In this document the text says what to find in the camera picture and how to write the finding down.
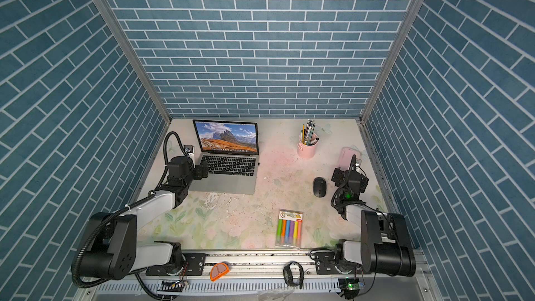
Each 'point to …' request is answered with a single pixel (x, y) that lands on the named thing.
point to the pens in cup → (306, 133)
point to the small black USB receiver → (258, 164)
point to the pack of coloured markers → (289, 228)
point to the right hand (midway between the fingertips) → (353, 172)
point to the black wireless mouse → (320, 187)
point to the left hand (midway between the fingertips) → (199, 161)
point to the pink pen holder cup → (307, 151)
